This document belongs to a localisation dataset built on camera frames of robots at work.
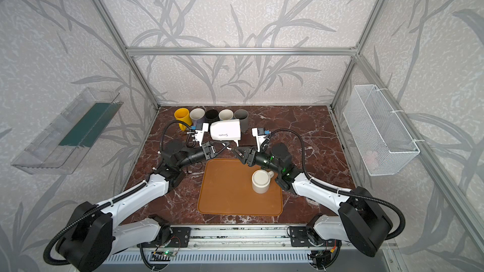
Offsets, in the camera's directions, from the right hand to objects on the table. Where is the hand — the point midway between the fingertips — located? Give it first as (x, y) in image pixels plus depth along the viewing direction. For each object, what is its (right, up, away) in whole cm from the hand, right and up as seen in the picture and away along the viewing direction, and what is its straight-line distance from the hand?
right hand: (235, 144), depth 72 cm
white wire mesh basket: (+50, +1, -13) cm, 51 cm away
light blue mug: (-9, +13, +33) cm, 37 cm away
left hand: (-2, +1, -2) cm, 3 cm away
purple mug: (-27, +12, +37) cm, 47 cm away
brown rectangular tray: (-6, -23, +14) cm, 28 cm away
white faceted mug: (-3, +6, -3) cm, 7 cm away
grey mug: (+1, +12, +30) cm, 32 cm away
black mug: (-17, +13, +33) cm, 39 cm away
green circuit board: (-26, -41, -2) cm, 49 cm away
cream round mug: (+10, -17, +9) cm, 22 cm away
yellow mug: (-34, +13, +35) cm, 50 cm away
